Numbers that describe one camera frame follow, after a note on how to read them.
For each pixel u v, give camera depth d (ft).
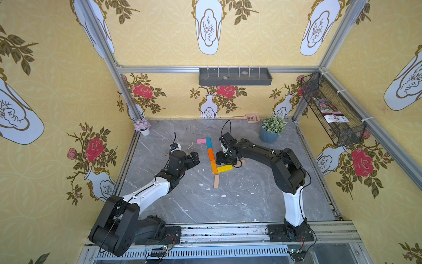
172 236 2.40
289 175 1.72
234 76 3.04
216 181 2.96
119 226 1.34
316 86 3.32
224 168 3.09
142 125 3.39
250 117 4.07
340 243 2.49
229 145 2.51
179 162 2.22
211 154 3.37
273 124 3.19
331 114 2.49
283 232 2.40
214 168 3.12
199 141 3.50
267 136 3.31
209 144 3.49
